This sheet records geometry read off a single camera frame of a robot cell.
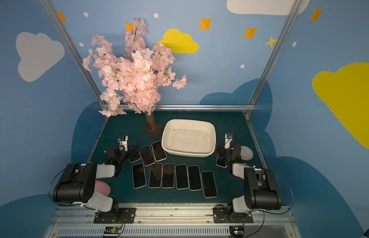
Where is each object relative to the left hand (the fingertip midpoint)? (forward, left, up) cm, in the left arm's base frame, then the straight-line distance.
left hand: (131, 143), depth 95 cm
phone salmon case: (-9, -58, -4) cm, 59 cm away
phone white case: (-20, -41, -5) cm, 46 cm away
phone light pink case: (-23, -50, -5) cm, 55 cm away
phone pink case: (-19, -34, -4) cm, 39 cm away
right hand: (+2, -62, +2) cm, 62 cm away
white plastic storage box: (+10, -38, -6) cm, 40 cm away
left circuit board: (-46, -1, -7) cm, 46 cm away
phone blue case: (-22, -9, -2) cm, 24 cm away
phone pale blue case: (-9, -5, +4) cm, 10 cm away
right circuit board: (-45, -63, -8) cm, 77 cm away
